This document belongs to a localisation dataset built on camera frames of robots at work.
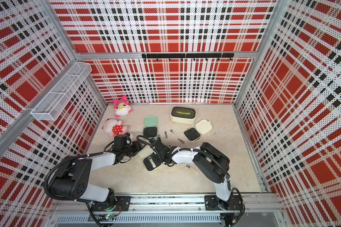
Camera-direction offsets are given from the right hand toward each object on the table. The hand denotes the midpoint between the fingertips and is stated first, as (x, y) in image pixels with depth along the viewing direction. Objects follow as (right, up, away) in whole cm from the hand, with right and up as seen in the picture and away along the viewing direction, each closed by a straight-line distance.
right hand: (157, 154), depth 90 cm
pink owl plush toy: (-31, +31, +19) cm, 48 cm away
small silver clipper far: (+10, +13, +13) cm, 21 cm away
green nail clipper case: (-7, +16, +12) cm, 21 cm away
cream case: (+31, +17, +14) cm, 38 cm away
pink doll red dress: (-33, +17, +8) cm, 38 cm away
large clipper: (+22, -8, -5) cm, 24 cm away
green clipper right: (+17, +7, +8) cm, 20 cm away
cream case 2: (-8, +1, +2) cm, 8 cm away
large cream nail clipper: (-3, -4, -2) cm, 6 cm away
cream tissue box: (+17, +26, +12) cm, 33 cm away
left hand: (-8, +6, +3) cm, 10 cm away
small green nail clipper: (+4, +12, +12) cm, 17 cm away
